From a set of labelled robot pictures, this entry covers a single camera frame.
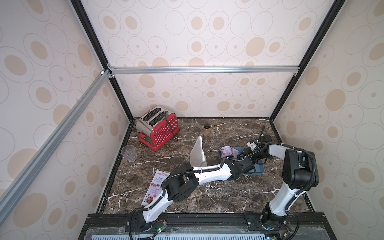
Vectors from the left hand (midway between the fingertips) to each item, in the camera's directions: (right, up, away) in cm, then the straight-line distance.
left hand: (233, 162), depth 88 cm
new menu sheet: (-3, +6, +6) cm, 9 cm away
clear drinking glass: (-65, +5, +10) cm, 66 cm away
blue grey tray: (+18, -3, +6) cm, 19 cm away
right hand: (+11, +1, +8) cm, 13 cm away
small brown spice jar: (-14, +19, +16) cm, 28 cm away
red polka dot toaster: (-46, +22, +4) cm, 51 cm away
